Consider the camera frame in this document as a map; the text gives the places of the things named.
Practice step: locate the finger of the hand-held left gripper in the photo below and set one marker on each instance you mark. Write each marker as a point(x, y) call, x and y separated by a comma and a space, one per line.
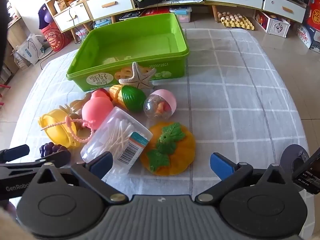
point(15, 153)
point(58, 160)

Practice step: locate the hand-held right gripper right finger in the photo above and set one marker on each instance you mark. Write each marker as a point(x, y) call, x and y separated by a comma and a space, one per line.
point(221, 165)

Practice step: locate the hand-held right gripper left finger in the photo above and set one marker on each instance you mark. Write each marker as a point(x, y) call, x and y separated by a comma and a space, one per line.
point(101, 163)

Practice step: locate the purple toy grapes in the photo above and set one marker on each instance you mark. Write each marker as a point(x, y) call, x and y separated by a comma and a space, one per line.
point(50, 148)

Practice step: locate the yellow toy bowl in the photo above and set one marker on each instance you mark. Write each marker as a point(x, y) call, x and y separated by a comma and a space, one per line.
point(52, 127)

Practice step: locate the clear cotton swab box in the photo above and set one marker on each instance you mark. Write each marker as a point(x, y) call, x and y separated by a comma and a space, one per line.
point(117, 130)

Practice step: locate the pink pig toy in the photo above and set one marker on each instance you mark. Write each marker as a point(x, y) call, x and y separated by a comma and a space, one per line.
point(96, 110)

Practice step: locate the translucent brown hand toy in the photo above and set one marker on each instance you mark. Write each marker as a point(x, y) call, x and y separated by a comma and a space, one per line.
point(75, 105)

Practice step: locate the toy corn cob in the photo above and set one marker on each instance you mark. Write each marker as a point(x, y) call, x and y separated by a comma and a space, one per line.
point(131, 97)

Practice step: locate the green plastic storage box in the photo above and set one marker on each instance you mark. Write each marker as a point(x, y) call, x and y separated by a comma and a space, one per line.
point(140, 37)

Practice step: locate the orange toy pumpkin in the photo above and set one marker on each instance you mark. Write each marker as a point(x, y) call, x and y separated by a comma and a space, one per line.
point(180, 150)

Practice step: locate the grey round phone stand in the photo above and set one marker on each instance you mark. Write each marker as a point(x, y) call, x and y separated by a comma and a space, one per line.
point(290, 155)

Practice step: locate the pink clear capsule toy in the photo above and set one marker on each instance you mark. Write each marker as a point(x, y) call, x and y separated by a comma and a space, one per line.
point(157, 105)

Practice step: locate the black phone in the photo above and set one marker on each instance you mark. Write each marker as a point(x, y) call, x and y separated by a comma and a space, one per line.
point(308, 172)

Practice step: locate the beige toy starfish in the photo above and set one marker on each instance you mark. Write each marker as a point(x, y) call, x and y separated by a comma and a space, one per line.
point(137, 78)

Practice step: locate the white woven sack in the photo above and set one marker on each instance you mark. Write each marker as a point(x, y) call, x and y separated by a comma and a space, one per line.
point(28, 50)

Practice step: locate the red printed bucket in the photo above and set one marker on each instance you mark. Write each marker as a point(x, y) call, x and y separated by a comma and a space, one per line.
point(56, 38)

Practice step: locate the small clear storage bin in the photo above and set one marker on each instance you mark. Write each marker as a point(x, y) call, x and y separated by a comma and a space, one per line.
point(82, 33)

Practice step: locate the purple balloon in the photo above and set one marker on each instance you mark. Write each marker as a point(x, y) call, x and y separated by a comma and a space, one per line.
point(47, 17)

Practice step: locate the clear bin blue lid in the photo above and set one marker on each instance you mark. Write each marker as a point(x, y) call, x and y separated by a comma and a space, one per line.
point(105, 23)

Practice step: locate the yellow egg tray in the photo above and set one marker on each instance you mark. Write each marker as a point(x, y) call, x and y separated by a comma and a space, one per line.
point(235, 21)

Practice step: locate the white printed crate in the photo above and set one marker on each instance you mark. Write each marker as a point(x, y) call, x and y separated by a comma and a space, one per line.
point(275, 25)

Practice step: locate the clear bin black lid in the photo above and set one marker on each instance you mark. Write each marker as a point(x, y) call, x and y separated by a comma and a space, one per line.
point(130, 16)

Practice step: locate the clear bin pink contents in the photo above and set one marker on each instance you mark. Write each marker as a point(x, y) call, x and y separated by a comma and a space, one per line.
point(182, 15)

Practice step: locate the blue white carton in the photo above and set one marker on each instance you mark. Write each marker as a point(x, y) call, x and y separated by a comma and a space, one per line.
point(307, 36)

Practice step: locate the red cardboard box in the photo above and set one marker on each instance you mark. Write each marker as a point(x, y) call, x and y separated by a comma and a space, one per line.
point(155, 11)

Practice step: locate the long wooden tv stand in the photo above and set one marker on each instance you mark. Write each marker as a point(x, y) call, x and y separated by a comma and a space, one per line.
point(190, 3)

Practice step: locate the red gift box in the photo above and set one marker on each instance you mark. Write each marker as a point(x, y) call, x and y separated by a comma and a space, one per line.
point(313, 13)

